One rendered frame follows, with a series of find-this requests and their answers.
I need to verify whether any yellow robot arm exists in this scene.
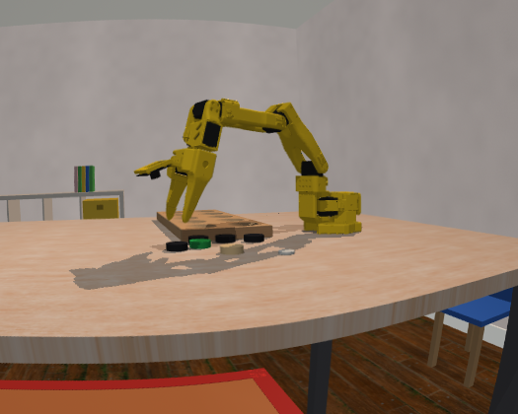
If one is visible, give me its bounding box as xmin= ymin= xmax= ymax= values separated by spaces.
xmin=183 ymin=99 xmax=362 ymax=235

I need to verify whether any green disc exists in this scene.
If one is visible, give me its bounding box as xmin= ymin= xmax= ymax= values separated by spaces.
xmin=189 ymin=239 xmax=211 ymax=249

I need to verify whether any beige disc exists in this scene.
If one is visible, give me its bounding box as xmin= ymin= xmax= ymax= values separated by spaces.
xmin=220 ymin=243 xmax=244 ymax=255

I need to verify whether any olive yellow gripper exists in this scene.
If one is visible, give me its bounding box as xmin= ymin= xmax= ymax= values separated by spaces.
xmin=134 ymin=147 xmax=216 ymax=223

